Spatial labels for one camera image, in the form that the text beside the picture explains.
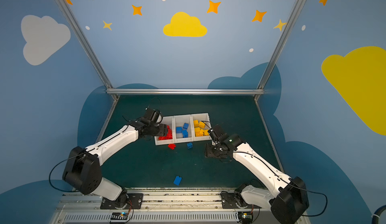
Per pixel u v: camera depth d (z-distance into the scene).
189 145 0.93
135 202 0.75
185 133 0.96
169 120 0.98
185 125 1.04
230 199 0.76
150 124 0.68
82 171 0.43
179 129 0.99
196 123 1.01
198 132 0.97
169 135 0.94
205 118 1.05
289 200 0.39
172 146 0.93
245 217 0.73
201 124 1.01
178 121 1.04
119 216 0.73
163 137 0.95
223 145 0.55
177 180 0.80
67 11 0.75
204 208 0.74
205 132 0.98
